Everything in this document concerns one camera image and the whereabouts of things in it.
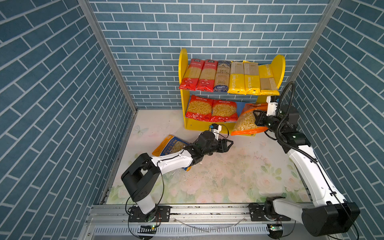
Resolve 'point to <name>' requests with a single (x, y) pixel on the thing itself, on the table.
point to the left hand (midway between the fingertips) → (231, 144)
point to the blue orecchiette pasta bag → (171, 144)
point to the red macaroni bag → (224, 111)
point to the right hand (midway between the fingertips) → (254, 108)
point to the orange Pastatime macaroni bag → (245, 124)
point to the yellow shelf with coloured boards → (227, 126)
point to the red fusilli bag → (200, 108)
